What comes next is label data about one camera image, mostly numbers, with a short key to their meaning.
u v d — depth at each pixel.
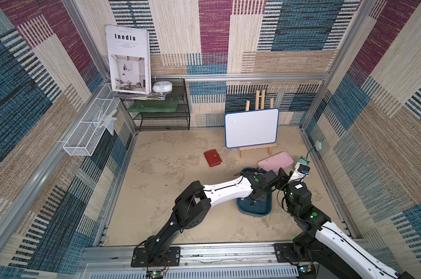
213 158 1.05
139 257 0.73
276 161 1.02
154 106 0.98
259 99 0.89
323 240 0.54
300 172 0.65
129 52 0.79
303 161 0.93
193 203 0.57
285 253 0.73
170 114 1.16
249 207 0.86
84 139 0.90
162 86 0.87
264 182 0.66
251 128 0.95
